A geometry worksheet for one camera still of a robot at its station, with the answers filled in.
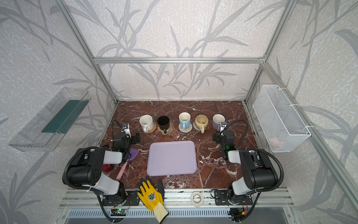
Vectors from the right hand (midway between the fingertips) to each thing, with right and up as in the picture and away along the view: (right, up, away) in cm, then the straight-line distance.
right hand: (222, 126), depth 95 cm
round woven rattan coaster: (-50, -3, +6) cm, 50 cm away
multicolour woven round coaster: (-26, -3, +6) cm, 27 cm away
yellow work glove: (-42, -36, -23) cm, 60 cm away
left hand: (-62, 0, 0) cm, 62 cm away
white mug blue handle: (-26, +5, +4) cm, 27 cm away
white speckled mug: (-54, +2, +6) cm, 55 cm away
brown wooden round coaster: (-6, -1, +7) cm, 9 cm away
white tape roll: (-18, -38, -24) cm, 48 cm away
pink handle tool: (-63, -25, -13) cm, 69 cm away
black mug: (-41, +3, +3) cm, 42 cm away
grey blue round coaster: (-19, 0, +8) cm, 21 cm away
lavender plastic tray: (-34, -20, -7) cm, 40 cm away
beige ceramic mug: (-14, +3, +6) cm, 16 cm away
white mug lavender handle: (-3, +5, +6) cm, 8 cm away
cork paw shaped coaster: (-37, -3, +6) cm, 38 cm away
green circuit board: (-60, -42, -24) cm, 77 cm away
